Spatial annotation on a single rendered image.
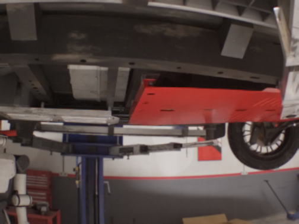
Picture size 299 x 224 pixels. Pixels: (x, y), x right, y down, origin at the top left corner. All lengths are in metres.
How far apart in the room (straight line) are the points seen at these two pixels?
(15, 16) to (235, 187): 5.71
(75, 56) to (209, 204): 5.24
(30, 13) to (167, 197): 4.99
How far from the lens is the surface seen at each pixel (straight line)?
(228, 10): 0.57
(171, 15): 0.89
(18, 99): 1.50
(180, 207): 5.53
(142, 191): 5.31
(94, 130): 2.11
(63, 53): 0.78
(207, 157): 5.68
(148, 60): 0.79
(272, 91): 1.15
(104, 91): 1.40
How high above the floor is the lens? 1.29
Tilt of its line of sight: 14 degrees up
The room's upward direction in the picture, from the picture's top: straight up
